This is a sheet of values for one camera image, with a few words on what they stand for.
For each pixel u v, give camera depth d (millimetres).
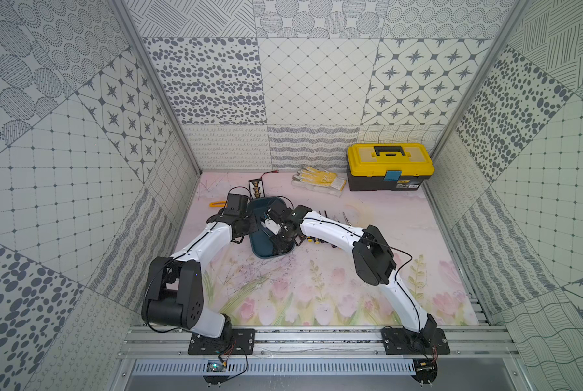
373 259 564
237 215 716
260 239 934
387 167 1018
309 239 678
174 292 437
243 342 734
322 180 1170
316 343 751
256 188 1133
